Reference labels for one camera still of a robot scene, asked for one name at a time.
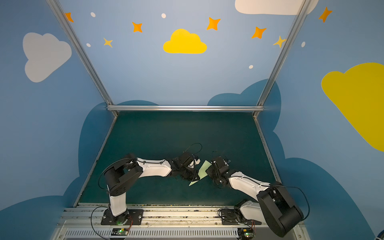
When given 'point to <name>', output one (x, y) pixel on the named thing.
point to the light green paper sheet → (202, 172)
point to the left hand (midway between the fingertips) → (200, 179)
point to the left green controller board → (119, 231)
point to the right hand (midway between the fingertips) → (208, 170)
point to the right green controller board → (245, 232)
